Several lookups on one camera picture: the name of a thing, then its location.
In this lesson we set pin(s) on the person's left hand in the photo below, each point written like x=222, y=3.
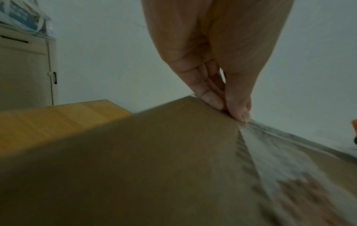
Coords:
x=217, y=44

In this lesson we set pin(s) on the brown cardboard piece with staples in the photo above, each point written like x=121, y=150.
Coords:
x=139, y=165

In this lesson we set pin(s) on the white cabinet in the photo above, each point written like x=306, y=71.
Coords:
x=22, y=72

